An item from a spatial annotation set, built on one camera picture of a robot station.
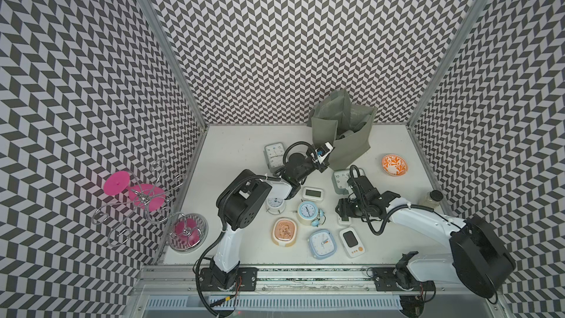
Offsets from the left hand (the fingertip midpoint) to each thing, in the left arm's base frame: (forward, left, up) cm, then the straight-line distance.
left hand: (333, 146), depth 86 cm
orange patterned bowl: (+1, -30, -16) cm, 34 cm away
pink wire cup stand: (-27, +56, +13) cm, 63 cm away
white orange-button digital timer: (-32, -5, -16) cm, 36 cm away
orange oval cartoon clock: (-28, +19, -16) cm, 37 cm away
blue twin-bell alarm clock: (-22, +10, -15) cm, 28 cm away
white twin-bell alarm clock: (-19, +23, -14) cm, 32 cm away
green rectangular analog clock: (-9, -4, -16) cm, 18 cm away
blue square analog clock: (-32, +6, -16) cm, 36 cm away
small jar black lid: (-18, -37, -11) cm, 43 cm away
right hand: (-21, -4, -17) cm, 27 cm away
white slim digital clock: (-24, -3, -16) cm, 29 cm away
